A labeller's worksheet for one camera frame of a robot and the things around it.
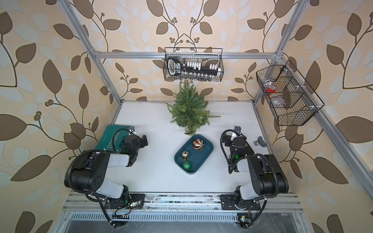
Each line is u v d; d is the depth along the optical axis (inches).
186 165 32.3
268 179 17.2
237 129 30.9
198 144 34.9
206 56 35.8
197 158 34.6
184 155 34.2
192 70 33.1
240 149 26.8
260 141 37.7
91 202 25.4
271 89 31.7
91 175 17.7
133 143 29.4
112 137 36.8
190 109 31.0
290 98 30.2
